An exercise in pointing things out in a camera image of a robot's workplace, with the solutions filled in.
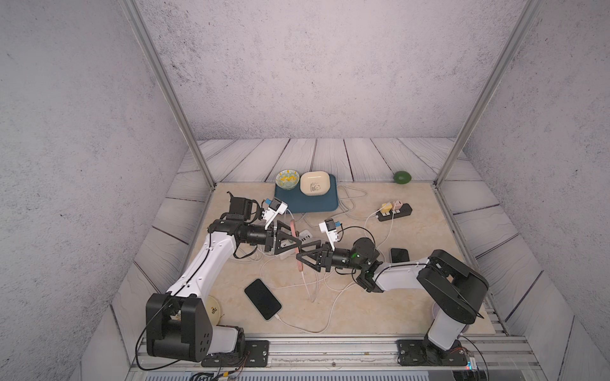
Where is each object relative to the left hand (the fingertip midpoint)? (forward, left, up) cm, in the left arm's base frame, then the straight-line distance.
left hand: (299, 241), depth 71 cm
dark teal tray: (+35, +1, -23) cm, 41 cm away
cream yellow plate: (-11, +30, -25) cm, 41 cm away
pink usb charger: (+28, -41, -18) cm, 53 cm away
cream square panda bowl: (+46, -7, -22) cm, 52 cm away
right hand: (-4, 0, -2) cm, 5 cm away
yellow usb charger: (+27, -37, -19) cm, 50 cm away
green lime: (+48, -49, -20) cm, 72 cm away
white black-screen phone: (-6, +15, -29) cm, 33 cm away
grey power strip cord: (+30, -23, -25) cm, 45 cm away
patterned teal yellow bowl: (+49, +8, -20) cm, 53 cm away
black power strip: (+29, -47, -22) cm, 59 cm away
